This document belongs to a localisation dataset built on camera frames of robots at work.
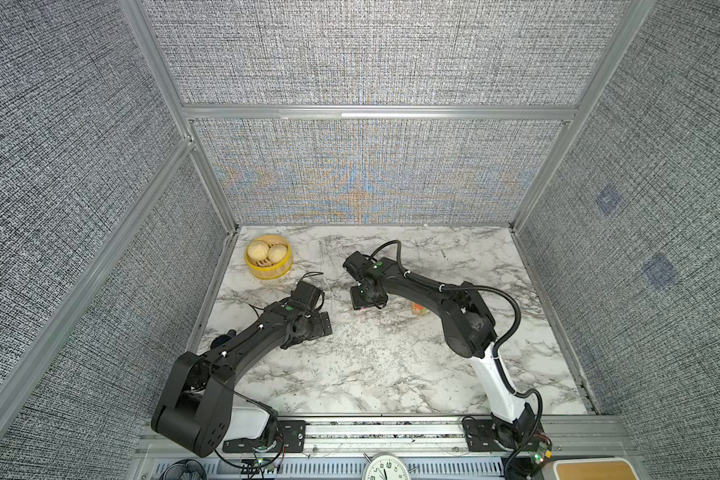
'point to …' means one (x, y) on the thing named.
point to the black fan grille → (185, 469)
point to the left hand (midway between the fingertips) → (315, 331)
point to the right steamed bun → (275, 253)
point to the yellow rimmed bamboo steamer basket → (265, 269)
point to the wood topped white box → (594, 469)
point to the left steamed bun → (258, 250)
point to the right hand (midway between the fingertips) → (361, 301)
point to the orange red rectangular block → (418, 306)
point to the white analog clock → (386, 466)
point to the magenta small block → (363, 308)
